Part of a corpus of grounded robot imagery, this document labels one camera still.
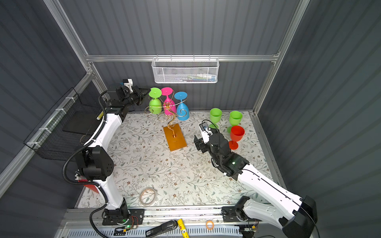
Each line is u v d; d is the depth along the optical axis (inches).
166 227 26.6
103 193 22.1
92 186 21.6
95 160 19.5
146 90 31.7
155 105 34.7
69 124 29.0
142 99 30.0
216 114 40.8
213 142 20.1
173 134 40.2
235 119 37.9
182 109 35.9
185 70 48.8
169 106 31.8
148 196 31.7
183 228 27.3
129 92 27.7
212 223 28.0
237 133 35.2
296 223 14.6
